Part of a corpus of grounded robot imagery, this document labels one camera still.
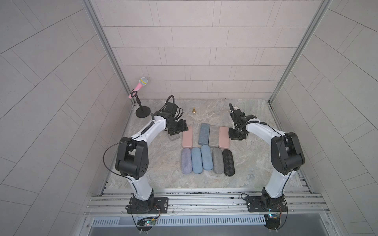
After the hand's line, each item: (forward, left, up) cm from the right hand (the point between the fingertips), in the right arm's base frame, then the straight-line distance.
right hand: (231, 136), depth 94 cm
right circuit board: (-44, -11, -5) cm, 46 cm away
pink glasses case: (-3, +5, -1) cm, 6 cm away
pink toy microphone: (+28, +54, +27) cm, 66 cm away
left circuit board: (-41, +51, -4) cm, 66 cm away
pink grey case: (0, +28, +1) cm, 28 cm away
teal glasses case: (+2, +17, +1) cm, 17 cm away
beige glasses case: (-18, +11, +1) cm, 21 cm away
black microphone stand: (+25, +61, +2) cm, 66 cm away
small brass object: (+24, +23, 0) cm, 34 cm away
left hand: (+3, +28, +8) cm, 30 cm away
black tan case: (-17, +5, 0) cm, 18 cm away
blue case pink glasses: (-15, +17, +1) cm, 23 cm away
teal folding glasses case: (-1, +11, +1) cm, 11 cm away
